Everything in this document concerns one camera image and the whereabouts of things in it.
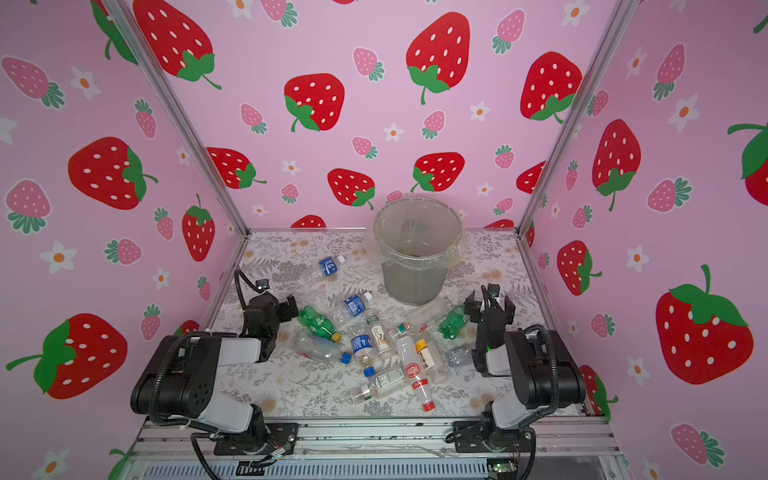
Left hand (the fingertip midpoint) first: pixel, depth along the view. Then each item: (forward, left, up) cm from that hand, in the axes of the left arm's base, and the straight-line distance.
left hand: (276, 297), depth 94 cm
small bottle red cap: (-26, -46, -3) cm, 53 cm away
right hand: (-1, -68, +4) cm, 68 cm away
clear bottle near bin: (-2, -49, -5) cm, 49 cm away
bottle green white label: (-26, -36, -1) cm, 44 cm away
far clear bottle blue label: (+13, -14, -1) cm, 19 cm away
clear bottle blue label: (-3, -25, 0) cm, 25 cm away
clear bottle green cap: (-13, -34, 0) cm, 36 cm away
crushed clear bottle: (-18, -58, -4) cm, 60 cm away
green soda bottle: (-9, -14, 0) cm, 17 cm away
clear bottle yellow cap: (-20, -49, -1) cm, 53 cm away
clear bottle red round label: (-19, -42, -2) cm, 46 cm away
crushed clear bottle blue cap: (-14, -15, -7) cm, 22 cm away
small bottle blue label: (-16, -29, -3) cm, 33 cm away
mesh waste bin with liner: (+20, -46, +5) cm, 50 cm away
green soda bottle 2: (-7, -56, -2) cm, 57 cm away
